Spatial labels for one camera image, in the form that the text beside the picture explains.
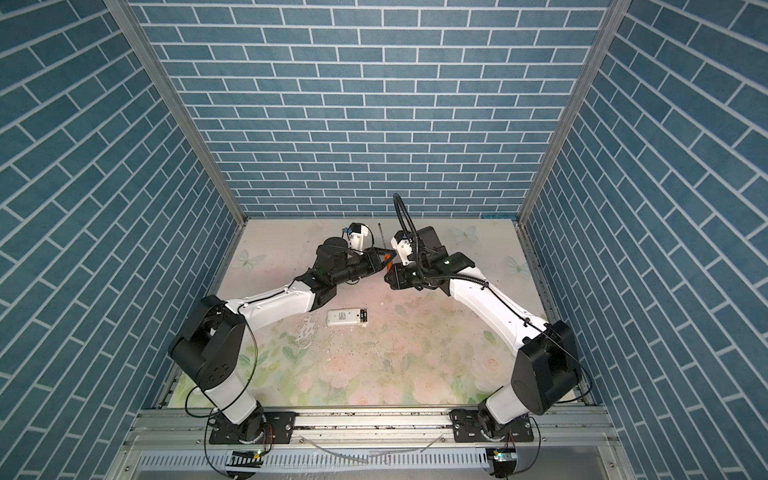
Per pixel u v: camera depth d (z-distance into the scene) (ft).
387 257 2.64
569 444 2.39
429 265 2.03
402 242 2.42
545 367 1.39
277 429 2.41
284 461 2.52
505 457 2.42
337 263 2.22
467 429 2.41
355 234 2.57
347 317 3.00
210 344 1.52
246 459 2.37
